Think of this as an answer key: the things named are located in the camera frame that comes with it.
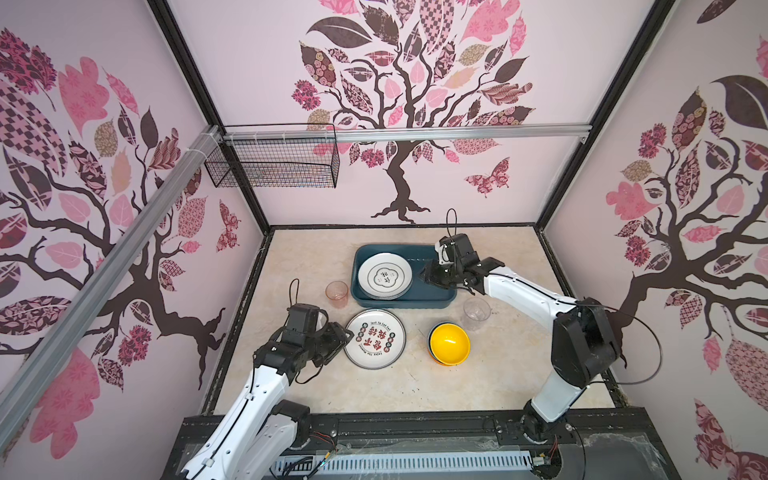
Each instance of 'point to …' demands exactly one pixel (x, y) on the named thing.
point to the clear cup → (476, 311)
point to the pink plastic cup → (337, 293)
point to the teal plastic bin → (422, 294)
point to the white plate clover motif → (385, 276)
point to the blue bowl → (429, 344)
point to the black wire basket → (275, 156)
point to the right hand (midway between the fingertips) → (421, 271)
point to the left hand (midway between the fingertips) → (350, 344)
